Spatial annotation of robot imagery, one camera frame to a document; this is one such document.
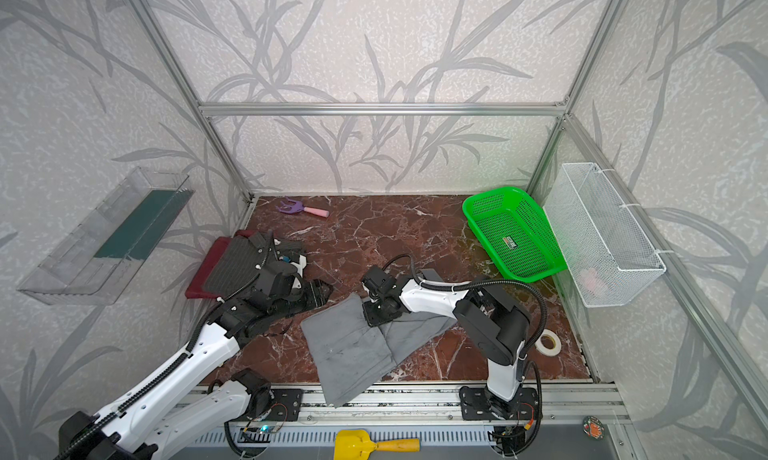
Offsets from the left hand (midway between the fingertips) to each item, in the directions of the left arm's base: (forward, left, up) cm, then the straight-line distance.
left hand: (331, 282), depth 78 cm
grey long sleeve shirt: (-15, -5, -13) cm, 21 cm away
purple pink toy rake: (+41, +23, -17) cm, 50 cm away
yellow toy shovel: (-34, -9, -12) cm, 37 cm away
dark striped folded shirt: (+12, +33, -10) cm, 36 cm away
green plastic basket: (+29, -60, -16) cm, 69 cm away
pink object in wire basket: (-1, -66, +6) cm, 66 cm away
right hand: (-2, -9, -14) cm, 17 cm away
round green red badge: (-30, -65, -14) cm, 73 cm away
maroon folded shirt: (+4, +45, -13) cm, 47 cm away
